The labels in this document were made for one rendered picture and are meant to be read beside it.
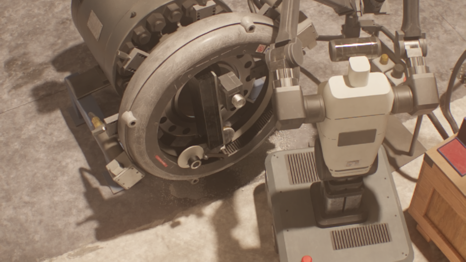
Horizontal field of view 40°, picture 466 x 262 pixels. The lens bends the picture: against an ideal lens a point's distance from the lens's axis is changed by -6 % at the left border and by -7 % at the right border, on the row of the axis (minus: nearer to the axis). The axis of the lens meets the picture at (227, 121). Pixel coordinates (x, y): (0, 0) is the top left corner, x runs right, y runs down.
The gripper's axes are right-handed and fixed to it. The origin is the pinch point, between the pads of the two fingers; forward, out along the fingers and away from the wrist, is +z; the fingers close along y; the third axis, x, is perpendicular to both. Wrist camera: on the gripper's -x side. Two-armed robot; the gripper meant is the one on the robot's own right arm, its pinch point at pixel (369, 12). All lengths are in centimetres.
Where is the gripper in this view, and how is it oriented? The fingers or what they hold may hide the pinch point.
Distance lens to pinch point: 279.0
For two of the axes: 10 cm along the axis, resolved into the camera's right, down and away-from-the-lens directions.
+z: -0.1, 1.9, 9.8
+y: -9.9, 1.1, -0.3
